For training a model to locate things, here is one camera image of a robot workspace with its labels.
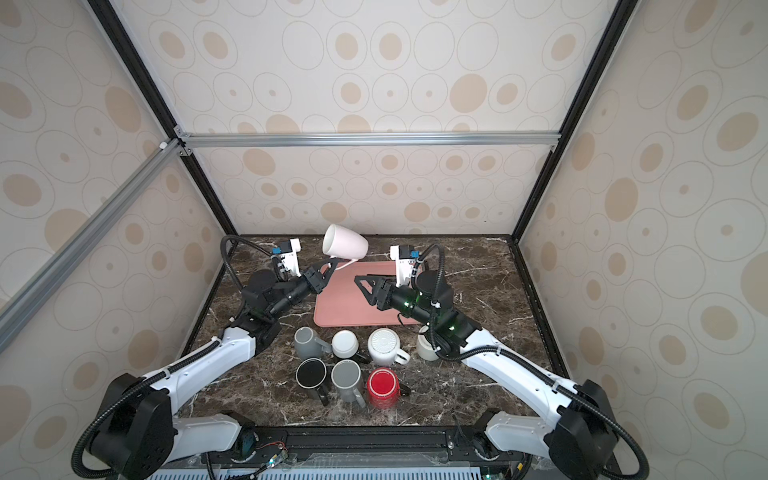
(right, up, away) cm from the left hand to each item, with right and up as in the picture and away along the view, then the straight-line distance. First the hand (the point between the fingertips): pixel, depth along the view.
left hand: (342, 259), depth 72 cm
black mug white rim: (-9, -29, +5) cm, 31 cm away
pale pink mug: (0, +4, 0) cm, 4 cm away
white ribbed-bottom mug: (+10, -24, +10) cm, 28 cm away
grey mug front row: (0, -29, +3) cm, 30 cm away
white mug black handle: (-1, -23, +10) cm, 25 cm away
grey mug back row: (-11, -24, +10) cm, 28 cm away
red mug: (+10, -33, +5) cm, 35 cm away
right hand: (+5, -5, -4) cm, 8 cm away
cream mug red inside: (+21, -25, +12) cm, 35 cm away
